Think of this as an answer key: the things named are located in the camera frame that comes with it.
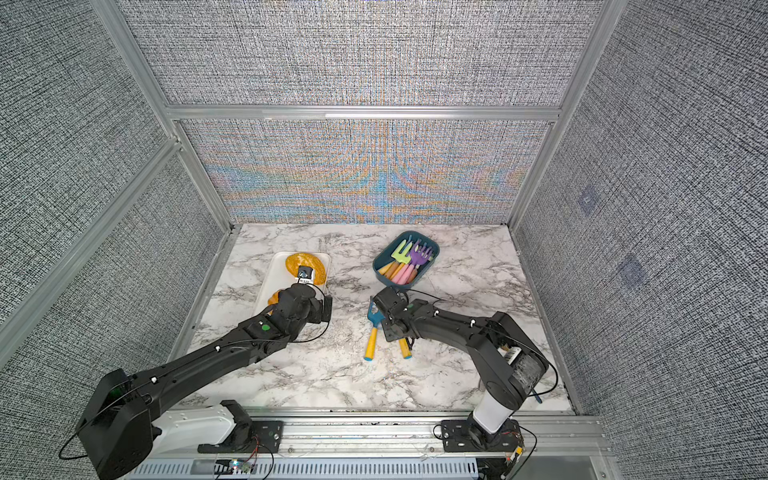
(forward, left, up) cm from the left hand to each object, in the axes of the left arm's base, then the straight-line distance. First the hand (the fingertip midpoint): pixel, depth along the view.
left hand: (320, 293), depth 83 cm
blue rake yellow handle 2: (-12, -23, -13) cm, 29 cm away
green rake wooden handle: (+20, -23, -12) cm, 32 cm away
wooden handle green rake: (+20, -25, -11) cm, 34 cm away
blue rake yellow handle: (-1, -15, -14) cm, 21 cm away
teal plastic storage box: (+22, -20, -11) cm, 31 cm away
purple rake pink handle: (+21, -31, -12) cm, 39 cm away
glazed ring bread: (+7, +18, -13) cm, 23 cm away
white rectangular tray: (+16, +18, -14) cm, 28 cm away
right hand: (-3, -21, -11) cm, 24 cm away
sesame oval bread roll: (+20, +12, -10) cm, 26 cm away
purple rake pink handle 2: (+21, -31, -11) cm, 40 cm away
